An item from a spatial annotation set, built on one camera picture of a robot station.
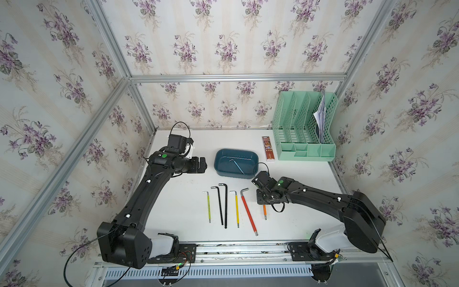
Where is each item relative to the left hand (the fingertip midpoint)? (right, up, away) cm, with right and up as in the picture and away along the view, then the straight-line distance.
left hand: (199, 166), depth 79 cm
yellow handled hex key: (+17, -22, +7) cm, 29 cm away
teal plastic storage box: (+17, -1, +23) cm, 29 cm away
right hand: (+30, -17, +6) cm, 35 cm away
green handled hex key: (+3, -21, +8) cm, 22 cm away
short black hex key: (+9, -18, +9) cm, 22 cm away
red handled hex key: (+20, -16, +11) cm, 28 cm away
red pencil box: (+37, +7, +29) cm, 48 cm away
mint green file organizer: (+66, +24, +43) cm, 82 cm away
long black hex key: (+12, -20, +8) cm, 24 cm away
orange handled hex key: (+30, -21, +2) cm, 37 cm away
